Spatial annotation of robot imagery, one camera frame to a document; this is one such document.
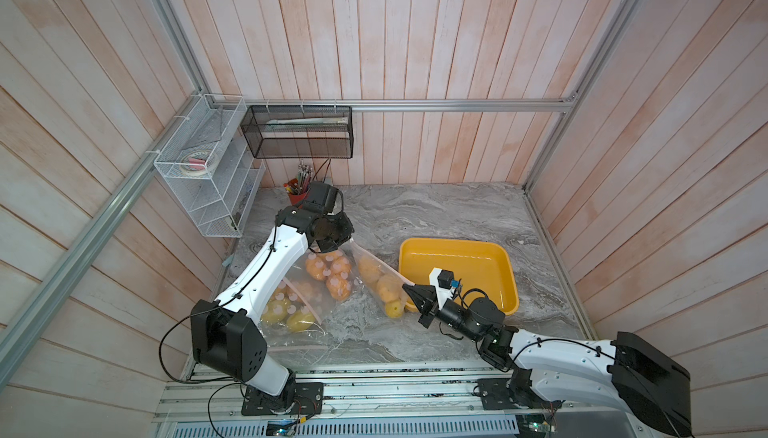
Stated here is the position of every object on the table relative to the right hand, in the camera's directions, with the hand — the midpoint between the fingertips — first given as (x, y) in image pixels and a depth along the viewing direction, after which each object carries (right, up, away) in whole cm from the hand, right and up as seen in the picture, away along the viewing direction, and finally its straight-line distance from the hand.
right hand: (404, 285), depth 72 cm
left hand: (-14, +11, +9) cm, 20 cm away
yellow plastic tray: (+27, +1, +23) cm, 35 cm away
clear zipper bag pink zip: (-26, -12, +9) cm, 31 cm away
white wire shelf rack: (-49, +20, +6) cm, 54 cm away
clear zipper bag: (-22, -2, +16) cm, 28 cm away
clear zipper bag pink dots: (-5, -2, +7) cm, 9 cm away
